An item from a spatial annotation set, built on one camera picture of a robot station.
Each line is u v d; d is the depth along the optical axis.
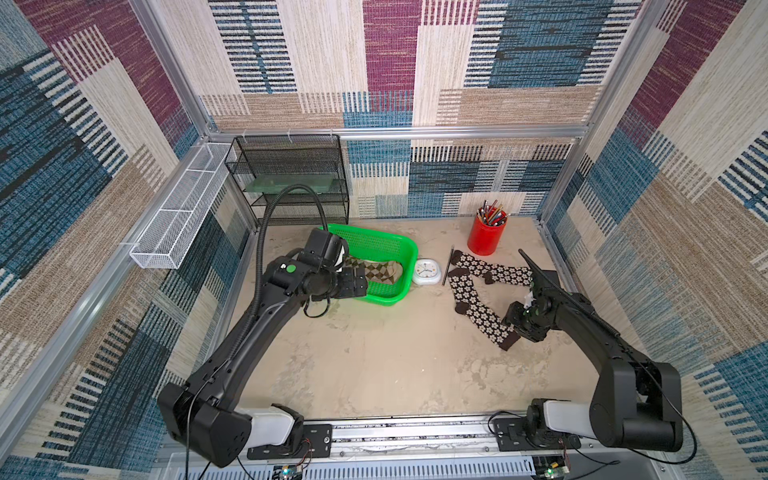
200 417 0.37
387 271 0.98
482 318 0.94
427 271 1.02
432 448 0.73
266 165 1.03
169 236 0.92
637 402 0.41
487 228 1.01
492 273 1.05
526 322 0.75
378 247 1.14
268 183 0.99
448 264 1.07
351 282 0.67
